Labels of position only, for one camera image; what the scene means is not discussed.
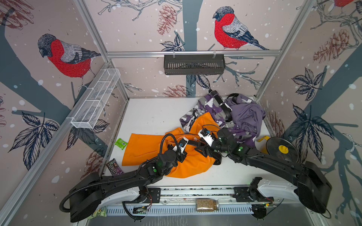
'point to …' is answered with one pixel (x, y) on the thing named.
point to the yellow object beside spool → (260, 143)
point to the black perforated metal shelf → (194, 64)
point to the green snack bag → (100, 212)
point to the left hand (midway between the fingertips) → (187, 140)
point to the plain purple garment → (246, 113)
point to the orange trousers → (141, 149)
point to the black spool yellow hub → (282, 149)
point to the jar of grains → (207, 205)
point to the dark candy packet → (113, 167)
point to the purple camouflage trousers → (213, 106)
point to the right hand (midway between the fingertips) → (199, 141)
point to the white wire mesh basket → (87, 114)
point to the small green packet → (120, 143)
